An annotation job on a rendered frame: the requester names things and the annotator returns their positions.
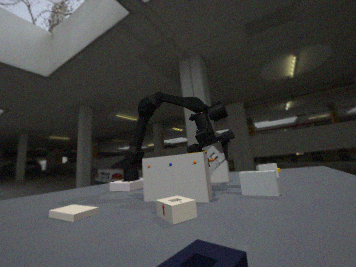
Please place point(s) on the beige flat box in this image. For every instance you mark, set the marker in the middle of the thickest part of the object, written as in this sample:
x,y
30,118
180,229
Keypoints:
x,y
73,212

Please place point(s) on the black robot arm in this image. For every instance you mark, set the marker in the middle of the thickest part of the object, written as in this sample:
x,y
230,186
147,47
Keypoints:
x,y
146,108

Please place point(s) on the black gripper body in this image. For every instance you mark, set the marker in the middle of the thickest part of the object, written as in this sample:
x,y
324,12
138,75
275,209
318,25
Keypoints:
x,y
228,135

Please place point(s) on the beige box with red arrow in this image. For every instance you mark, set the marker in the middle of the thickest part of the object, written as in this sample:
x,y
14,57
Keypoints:
x,y
176,209

